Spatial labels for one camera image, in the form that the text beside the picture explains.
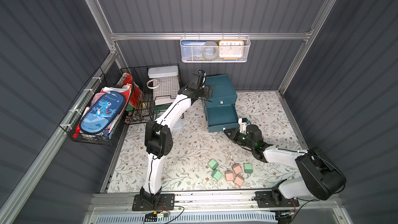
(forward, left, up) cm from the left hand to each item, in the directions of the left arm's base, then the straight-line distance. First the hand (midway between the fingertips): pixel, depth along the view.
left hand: (208, 89), depth 91 cm
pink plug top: (-39, -15, -21) cm, 47 cm away
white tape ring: (+11, +35, -2) cm, 37 cm away
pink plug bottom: (-46, -15, -21) cm, 52 cm away
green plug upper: (-37, -2, -20) cm, 43 cm away
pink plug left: (-43, -10, -22) cm, 49 cm away
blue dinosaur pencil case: (-27, +46, +12) cm, 55 cm away
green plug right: (-39, -21, -22) cm, 50 cm away
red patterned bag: (+15, +55, -5) cm, 57 cm away
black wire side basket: (-7, +56, +11) cm, 57 cm away
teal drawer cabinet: (-8, -8, -11) cm, 15 cm away
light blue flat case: (-13, +19, -21) cm, 31 cm away
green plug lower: (-43, -4, -21) cm, 48 cm away
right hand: (-22, -10, -11) cm, 27 cm away
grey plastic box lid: (+17, +29, 0) cm, 34 cm away
